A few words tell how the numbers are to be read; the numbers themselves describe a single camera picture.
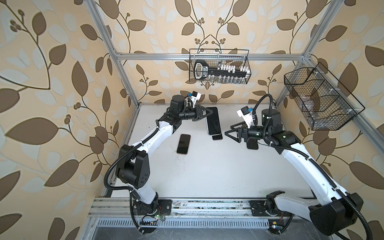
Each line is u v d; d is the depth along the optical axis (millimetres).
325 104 731
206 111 747
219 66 807
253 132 617
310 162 451
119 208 760
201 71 841
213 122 737
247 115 625
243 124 633
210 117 744
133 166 453
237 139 627
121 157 424
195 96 735
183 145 969
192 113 701
